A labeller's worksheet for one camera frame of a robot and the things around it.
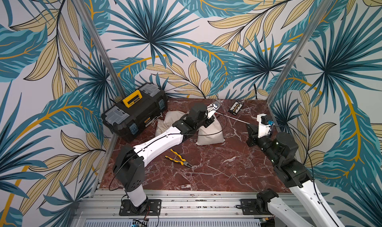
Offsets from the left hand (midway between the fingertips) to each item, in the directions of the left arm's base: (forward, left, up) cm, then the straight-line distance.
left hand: (208, 109), depth 80 cm
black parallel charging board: (+24, -25, -24) cm, 42 cm away
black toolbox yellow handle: (+8, +41, -11) cm, 43 cm away
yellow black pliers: (-19, +13, -26) cm, 35 cm away
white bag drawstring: (-10, -11, +6) cm, 15 cm away
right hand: (-15, -13, +6) cm, 21 cm away
